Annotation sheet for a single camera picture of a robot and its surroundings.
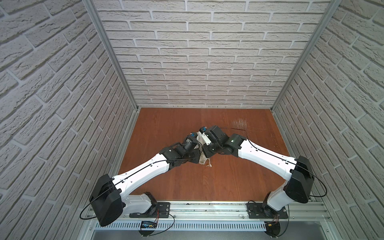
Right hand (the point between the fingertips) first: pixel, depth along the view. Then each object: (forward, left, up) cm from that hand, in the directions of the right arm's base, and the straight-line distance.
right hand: (199, 152), depth 77 cm
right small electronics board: (-34, -33, -17) cm, 50 cm away
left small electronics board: (-29, +27, -17) cm, 43 cm away
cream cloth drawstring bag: (-3, -2, -1) cm, 4 cm away
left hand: (+2, +1, -1) cm, 3 cm away
